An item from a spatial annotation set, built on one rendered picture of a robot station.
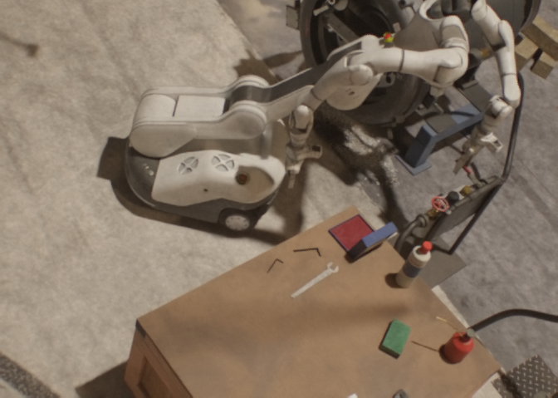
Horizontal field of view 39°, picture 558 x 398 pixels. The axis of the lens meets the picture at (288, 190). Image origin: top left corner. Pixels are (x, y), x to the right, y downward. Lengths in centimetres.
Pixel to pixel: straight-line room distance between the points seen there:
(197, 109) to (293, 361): 117
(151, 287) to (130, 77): 120
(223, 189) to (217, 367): 89
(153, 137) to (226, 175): 34
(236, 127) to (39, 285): 97
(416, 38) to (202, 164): 97
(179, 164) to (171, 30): 120
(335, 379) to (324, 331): 17
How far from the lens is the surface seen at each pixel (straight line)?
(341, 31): 352
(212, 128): 315
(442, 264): 367
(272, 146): 329
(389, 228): 288
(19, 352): 303
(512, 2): 392
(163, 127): 318
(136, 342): 267
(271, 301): 269
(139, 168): 330
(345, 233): 295
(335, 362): 265
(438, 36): 282
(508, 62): 326
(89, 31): 417
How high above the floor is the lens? 269
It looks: 48 degrees down
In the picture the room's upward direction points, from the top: 22 degrees clockwise
